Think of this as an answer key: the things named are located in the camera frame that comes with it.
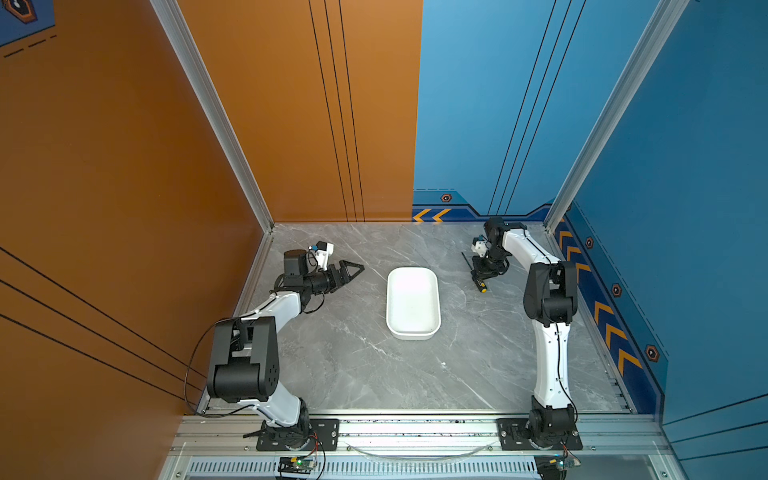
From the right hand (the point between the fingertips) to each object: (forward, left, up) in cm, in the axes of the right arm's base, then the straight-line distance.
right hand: (477, 275), depth 104 cm
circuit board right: (-54, -9, -3) cm, 55 cm away
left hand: (-8, +40, +14) cm, 43 cm away
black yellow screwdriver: (-4, 0, +1) cm, 4 cm away
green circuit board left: (-54, +53, -1) cm, 75 cm away
